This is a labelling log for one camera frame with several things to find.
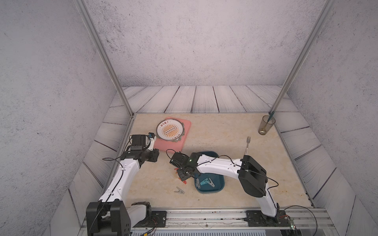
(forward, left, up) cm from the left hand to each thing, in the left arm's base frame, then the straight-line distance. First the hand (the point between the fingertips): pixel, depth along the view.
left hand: (156, 152), depth 85 cm
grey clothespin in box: (-14, -31, -11) cm, 36 cm away
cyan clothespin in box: (-14, -28, -11) cm, 33 cm away
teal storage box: (-13, -35, -10) cm, 39 cm away
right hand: (-11, -16, -8) cm, 21 cm away
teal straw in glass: (+24, -74, +2) cm, 78 cm away
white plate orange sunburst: (+24, -5, -9) cm, 26 cm away
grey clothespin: (-18, -13, -12) cm, 25 cm away
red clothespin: (-13, -16, -11) cm, 24 cm away
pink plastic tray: (+12, -8, -14) cm, 20 cm away
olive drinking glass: (+20, -71, -3) cm, 74 cm away
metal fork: (+15, -60, -12) cm, 63 cm away
